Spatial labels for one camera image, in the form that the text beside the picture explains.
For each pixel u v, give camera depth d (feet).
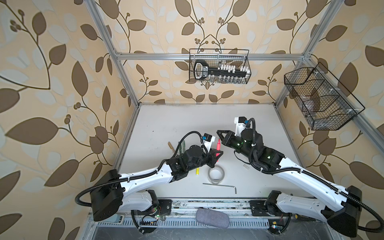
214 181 2.66
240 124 2.10
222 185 2.71
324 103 2.41
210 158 2.11
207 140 2.11
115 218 2.18
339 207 1.28
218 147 2.31
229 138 1.99
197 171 2.83
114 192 1.35
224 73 2.71
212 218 2.27
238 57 2.99
